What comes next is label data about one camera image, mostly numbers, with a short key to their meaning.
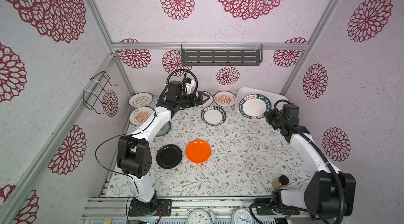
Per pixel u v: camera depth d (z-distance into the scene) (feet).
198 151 3.09
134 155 1.56
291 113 2.13
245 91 3.87
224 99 3.93
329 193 1.34
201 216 2.25
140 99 3.85
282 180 2.39
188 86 2.53
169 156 2.94
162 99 2.24
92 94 2.45
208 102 3.83
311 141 1.71
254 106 3.02
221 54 3.07
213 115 3.62
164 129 3.37
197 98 2.44
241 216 2.25
